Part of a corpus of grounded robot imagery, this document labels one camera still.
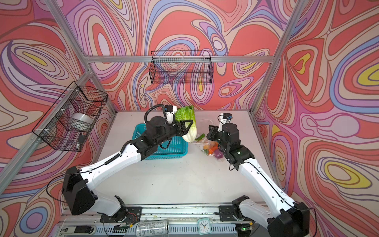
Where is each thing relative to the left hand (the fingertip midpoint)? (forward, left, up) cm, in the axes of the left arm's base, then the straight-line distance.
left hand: (192, 120), depth 69 cm
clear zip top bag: (0, -7, -22) cm, 23 cm away
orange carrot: (-1, -12, -24) cm, 27 cm away
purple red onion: (-3, -16, -28) cm, 33 cm away
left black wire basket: (0, +59, -1) cm, 59 cm away
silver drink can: (-40, +18, -28) cm, 52 cm away
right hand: (+1, -9, -8) cm, 12 cm away
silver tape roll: (0, +54, -1) cm, 54 cm away
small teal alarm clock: (-39, -6, -32) cm, 51 cm away
